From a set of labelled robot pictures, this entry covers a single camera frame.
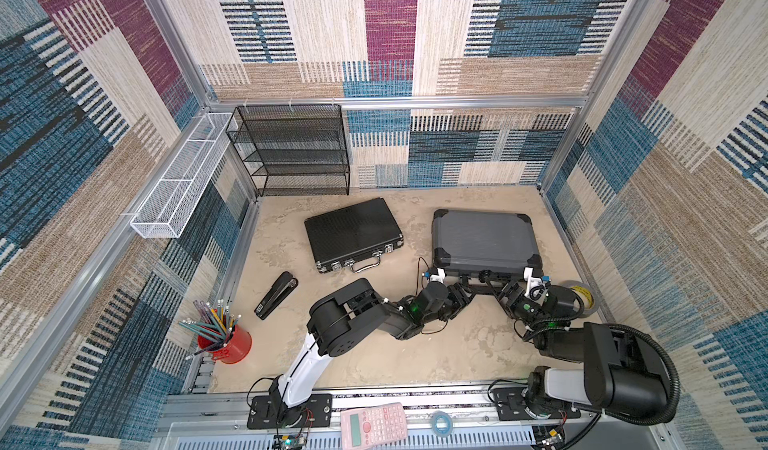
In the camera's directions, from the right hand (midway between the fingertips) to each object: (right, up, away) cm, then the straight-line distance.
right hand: (491, 289), depth 89 cm
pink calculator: (-34, -27, -19) cm, 47 cm away
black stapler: (-63, -2, +2) cm, 64 cm away
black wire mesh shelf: (-65, +46, +21) cm, 82 cm away
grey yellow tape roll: (+30, -2, +2) cm, 30 cm away
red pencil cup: (-72, -15, -5) cm, 74 cm away
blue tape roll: (-17, -28, -16) cm, 37 cm away
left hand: (-4, -2, -3) cm, 5 cm away
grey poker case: (-6, +13, +5) cm, 15 cm away
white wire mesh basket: (-82, +24, -17) cm, 87 cm away
